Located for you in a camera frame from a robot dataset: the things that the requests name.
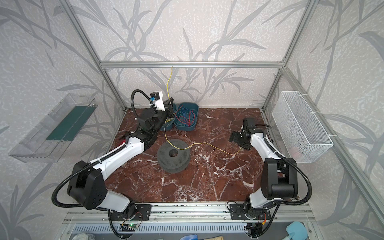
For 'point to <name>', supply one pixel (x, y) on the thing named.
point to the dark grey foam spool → (172, 160)
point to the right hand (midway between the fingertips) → (236, 136)
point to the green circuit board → (129, 227)
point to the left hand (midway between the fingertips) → (175, 94)
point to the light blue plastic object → (296, 231)
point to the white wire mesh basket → (304, 140)
